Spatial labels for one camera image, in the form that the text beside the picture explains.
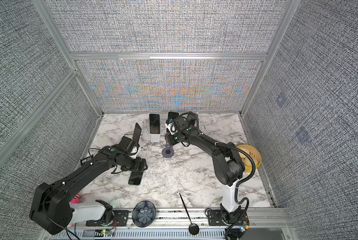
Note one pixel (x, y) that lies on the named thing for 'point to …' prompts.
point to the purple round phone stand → (168, 151)
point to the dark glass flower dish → (143, 213)
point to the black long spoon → (193, 228)
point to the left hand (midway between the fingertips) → (141, 168)
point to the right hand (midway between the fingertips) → (169, 138)
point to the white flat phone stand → (155, 137)
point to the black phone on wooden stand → (172, 115)
